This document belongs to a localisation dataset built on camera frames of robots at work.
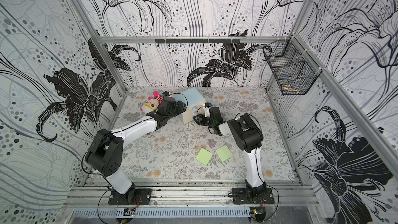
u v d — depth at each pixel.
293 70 0.88
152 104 1.01
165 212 0.70
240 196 0.72
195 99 0.95
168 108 0.70
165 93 0.82
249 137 0.56
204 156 0.86
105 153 0.46
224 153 0.87
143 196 0.74
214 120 0.82
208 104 0.93
